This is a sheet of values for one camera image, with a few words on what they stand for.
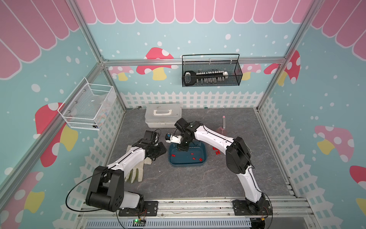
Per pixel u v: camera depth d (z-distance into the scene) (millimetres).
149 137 712
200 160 917
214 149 604
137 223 729
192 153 943
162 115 1001
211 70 918
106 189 425
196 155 935
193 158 918
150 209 743
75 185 385
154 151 759
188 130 675
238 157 536
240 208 740
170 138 792
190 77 896
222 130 932
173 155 941
